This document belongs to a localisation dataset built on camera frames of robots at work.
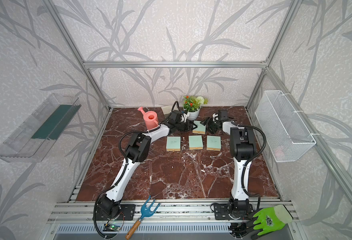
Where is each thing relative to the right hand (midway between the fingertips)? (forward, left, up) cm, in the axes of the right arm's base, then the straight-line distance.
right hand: (202, 123), depth 106 cm
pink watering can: (-2, +35, +8) cm, 36 cm away
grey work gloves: (+17, +27, -3) cm, 32 cm away
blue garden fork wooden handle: (-54, +33, -4) cm, 63 cm away
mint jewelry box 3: (-16, -6, -1) cm, 17 cm away
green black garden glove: (-58, -25, -1) cm, 64 cm away
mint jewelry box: (-4, +1, 0) cm, 4 cm away
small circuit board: (-60, +46, -4) cm, 76 cm away
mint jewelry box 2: (-16, +20, 0) cm, 26 cm away
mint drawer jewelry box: (-15, +5, -1) cm, 16 cm away
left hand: (-3, +5, +1) cm, 6 cm away
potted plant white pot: (+7, +7, +11) cm, 15 cm away
